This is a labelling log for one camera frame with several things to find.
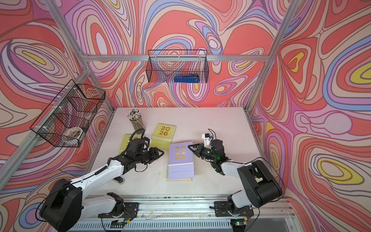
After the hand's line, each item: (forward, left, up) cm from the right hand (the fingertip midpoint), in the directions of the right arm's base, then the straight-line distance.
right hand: (188, 150), depth 84 cm
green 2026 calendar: (+15, +45, -10) cm, 48 cm away
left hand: (-2, +15, 0) cm, 15 cm away
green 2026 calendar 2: (+17, +18, -9) cm, 26 cm away
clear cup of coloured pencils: (+21, +33, +8) cm, 40 cm away
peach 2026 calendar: (-13, +2, -11) cm, 17 cm away
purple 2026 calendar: (-7, +5, -1) cm, 9 cm away
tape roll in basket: (+2, +56, +19) cm, 59 cm away
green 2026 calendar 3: (-9, +14, -11) cm, 20 cm away
